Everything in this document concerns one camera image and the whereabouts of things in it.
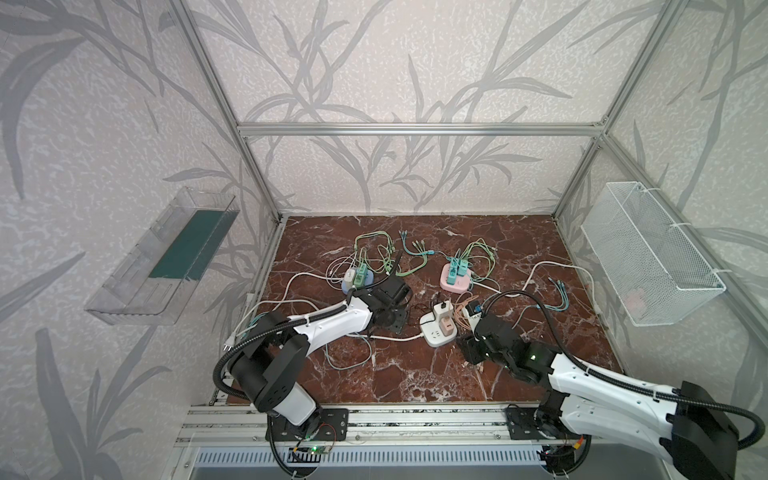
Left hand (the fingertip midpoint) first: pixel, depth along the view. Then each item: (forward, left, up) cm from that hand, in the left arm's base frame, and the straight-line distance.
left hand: (399, 312), depth 89 cm
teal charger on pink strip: (+15, -20, +2) cm, 25 cm away
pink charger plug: (-6, -13, +3) cm, 15 cm away
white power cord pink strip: (+21, -55, -4) cm, 59 cm away
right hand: (-6, -18, +2) cm, 19 cm away
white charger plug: (-1, -13, +4) cm, 13 cm away
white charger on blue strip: (+11, +16, +3) cm, 20 cm away
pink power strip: (+12, -21, -3) cm, 24 cm away
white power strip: (-3, -9, -2) cm, 10 cm away
